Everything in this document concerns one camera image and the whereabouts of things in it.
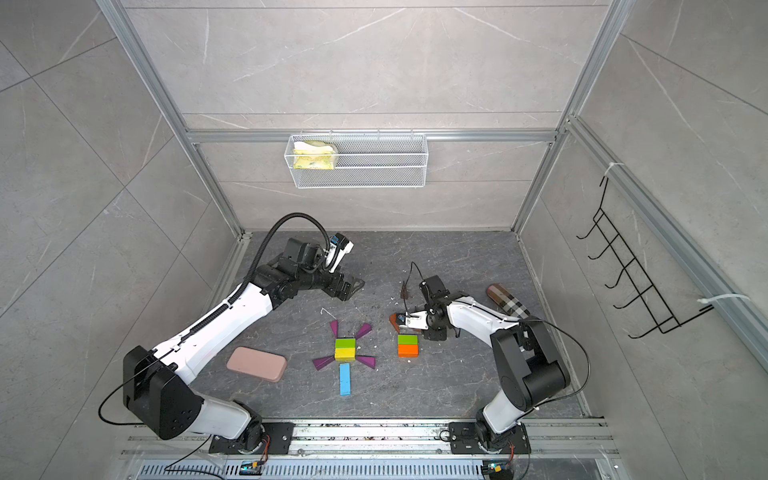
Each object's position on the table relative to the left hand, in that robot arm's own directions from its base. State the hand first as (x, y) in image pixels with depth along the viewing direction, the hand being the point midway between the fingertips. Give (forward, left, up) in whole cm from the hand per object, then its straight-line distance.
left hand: (352, 270), depth 79 cm
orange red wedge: (-4, -11, -21) cm, 24 cm away
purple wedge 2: (-6, -2, -23) cm, 23 cm away
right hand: (-5, -23, -22) cm, 32 cm away
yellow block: (-15, +4, -21) cm, 26 cm away
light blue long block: (-22, +3, -22) cm, 31 cm away
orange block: (-14, -15, -21) cm, 30 cm away
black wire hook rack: (-22, -65, +10) cm, 69 cm away
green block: (-11, +4, -22) cm, 25 cm away
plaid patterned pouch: (+1, -48, -21) cm, 52 cm away
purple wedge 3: (-16, +10, -22) cm, 30 cm away
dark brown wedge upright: (+7, -15, -23) cm, 29 cm away
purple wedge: (-5, +8, -22) cm, 24 cm away
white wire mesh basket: (+42, -1, +7) cm, 43 cm away
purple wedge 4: (-17, -4, -22) cm, 28 cm away
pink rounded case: (-16, +29, -22) cm, 40 cm away
